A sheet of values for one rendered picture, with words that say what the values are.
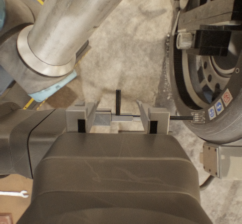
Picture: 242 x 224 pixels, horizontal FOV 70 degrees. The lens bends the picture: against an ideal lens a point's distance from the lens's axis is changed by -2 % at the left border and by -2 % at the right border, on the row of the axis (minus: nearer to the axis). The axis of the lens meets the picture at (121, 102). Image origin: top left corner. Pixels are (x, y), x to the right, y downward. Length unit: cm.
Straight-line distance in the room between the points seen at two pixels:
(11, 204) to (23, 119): 111
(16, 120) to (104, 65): 111
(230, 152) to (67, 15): 56
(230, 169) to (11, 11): 74
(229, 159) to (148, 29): 94
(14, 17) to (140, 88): 94
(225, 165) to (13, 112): 57
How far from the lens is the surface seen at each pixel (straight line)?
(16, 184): 118
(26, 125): 17
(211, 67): 85
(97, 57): 127
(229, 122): 51
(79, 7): 33
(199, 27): 50
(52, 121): 17
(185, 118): 18
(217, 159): 62
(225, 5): 53
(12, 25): 56
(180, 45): 52
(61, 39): 39
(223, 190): 195
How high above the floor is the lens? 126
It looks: 74 degrees down
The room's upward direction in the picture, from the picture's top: 178 degrees clockwise
